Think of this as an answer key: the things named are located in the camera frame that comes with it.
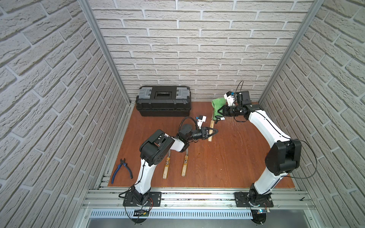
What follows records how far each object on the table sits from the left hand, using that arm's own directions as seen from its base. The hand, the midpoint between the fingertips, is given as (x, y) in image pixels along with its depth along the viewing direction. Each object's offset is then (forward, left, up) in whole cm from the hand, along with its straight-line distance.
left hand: (220, 132), depth 79 cm
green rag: (+16, +1, +7) cm, 17 cm away
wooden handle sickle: (-12, +31, -18) cm, 38 cm away
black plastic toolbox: (+28, +35, -2) cm, 45 cm away
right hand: (+15, -3, +2) cm, 16 cm away
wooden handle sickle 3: (+2, +5, -1) cm, 5 cm away
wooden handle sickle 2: (-11, +20, -18) cm, 29 cm away
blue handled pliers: (-10, +59, -19) cm, 62 cm away
